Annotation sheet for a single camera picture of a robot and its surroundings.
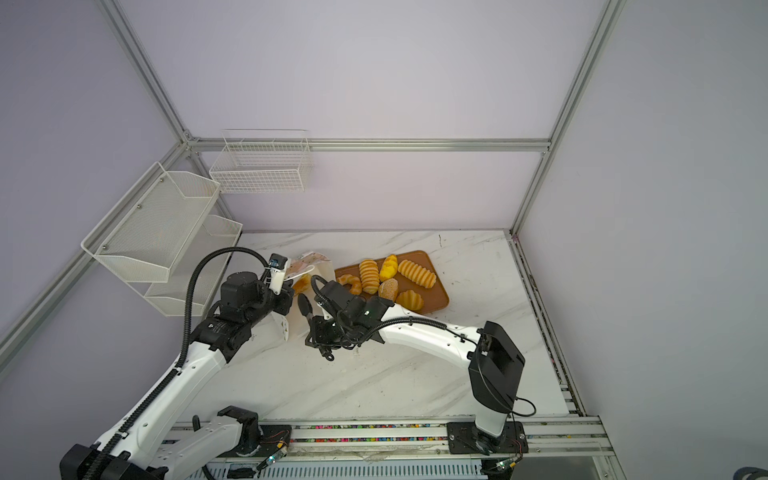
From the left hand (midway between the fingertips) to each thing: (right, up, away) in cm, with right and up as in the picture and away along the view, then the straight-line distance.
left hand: (287, 283), depth 78 cm
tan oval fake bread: (+27, -4, +20) cm, 34 cm away
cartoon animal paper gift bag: (+6, +3, -9) cm, 12 cm away
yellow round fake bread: (+37, +1, +25) cm, 45 cm away
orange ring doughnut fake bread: (+12, -1, +23) cm, 26 cm away
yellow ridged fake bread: (+20, +1, +25) cm, 32 cm away
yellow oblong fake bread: (+27, +3, +27) cm, 38 cm away
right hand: (+6, -14, -7) cm, 17 cm away
